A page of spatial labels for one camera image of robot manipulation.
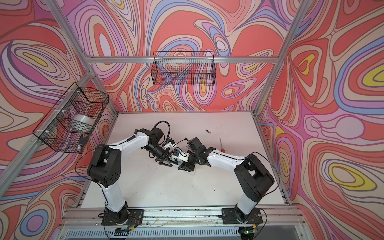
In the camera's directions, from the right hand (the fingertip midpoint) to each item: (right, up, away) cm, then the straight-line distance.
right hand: (183, 165), depth 86 cm
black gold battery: (+17, +19, +22) cm, 34 cm away
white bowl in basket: (-48, +27, -13) cm, 56 cm away
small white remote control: (-1, +4, -8) cm, 10 cm away
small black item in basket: (-49, +16, -13) cm, 53 cm away
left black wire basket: (-53, +24, -16) cm, 60 cm away
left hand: (-4, +3, -5) cm, 7 cm away
